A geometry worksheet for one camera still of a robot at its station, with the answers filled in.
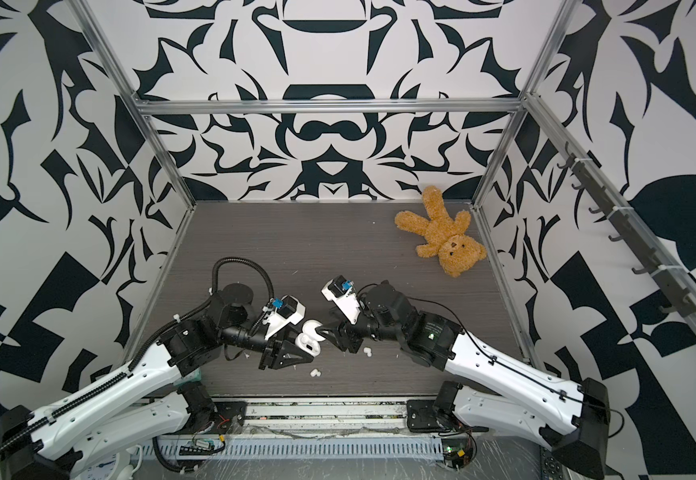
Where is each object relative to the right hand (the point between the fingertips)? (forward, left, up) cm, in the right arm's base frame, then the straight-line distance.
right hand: (324, 320), depth 66 cm
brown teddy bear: (+37, -37, -17) cm, 55 cm away
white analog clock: (-25, +47, -18) cm, 56 cm away
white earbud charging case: (-4, +3, 0) cm, 5 cm away
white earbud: (-5, +4, -23) cm, 24 cm away
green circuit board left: (-21, +31, -25) cm, 45 cm away
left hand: (-5, +2, -1) cm, 6 cm away
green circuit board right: (-22, -30, -26) cm, 45 cm away
